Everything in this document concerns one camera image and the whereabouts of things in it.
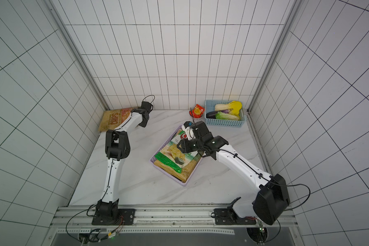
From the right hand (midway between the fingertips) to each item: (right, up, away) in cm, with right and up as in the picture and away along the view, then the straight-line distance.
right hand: (175, 146), depth 77 cm
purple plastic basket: (-1, -17, +2) cm, 17 cm away
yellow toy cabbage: (+42, +24, +33) cm, 59 cm away
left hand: (-30, +13, +30) cm, 44 cm away
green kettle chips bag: (-3, -8, +6) cm, 11 cm away
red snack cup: (+14, +20, +36) cm, 44 cm away
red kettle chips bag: (-51, +15, +37) cm, 65 cm away
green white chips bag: (+1, -10, +5) cm, 11 cm away
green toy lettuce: (+31, +17, +30) cm, 46 cm away
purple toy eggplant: (+25, +18, +34) cm, 46 cm away
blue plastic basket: (+25, +26, +44) cm, 57 cm away
